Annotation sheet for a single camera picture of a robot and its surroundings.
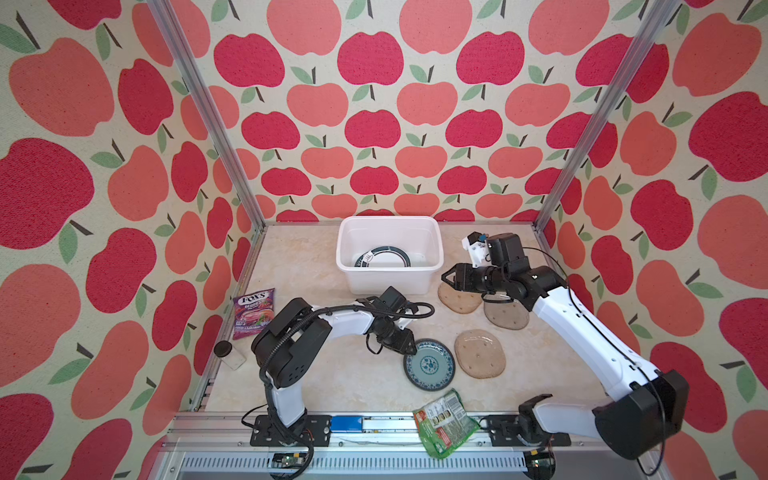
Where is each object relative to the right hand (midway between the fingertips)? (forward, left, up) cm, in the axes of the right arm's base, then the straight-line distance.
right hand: (455, 275), depth 78 cm
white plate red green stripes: (+20, +22, -19) cm, 36 cm away
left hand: (-14, +8, -21) cm, 27 cm away
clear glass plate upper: (+7, -6, -23) cm, 25 cm away
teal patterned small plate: (-17, +4, -22) cm, 28 cm away
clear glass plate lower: (-11, -10, -23) cm, 28 cm away
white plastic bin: (+25, +9, -13) cm, 30 cm away
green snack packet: (-31, +1, -22) cm, 38 cm away
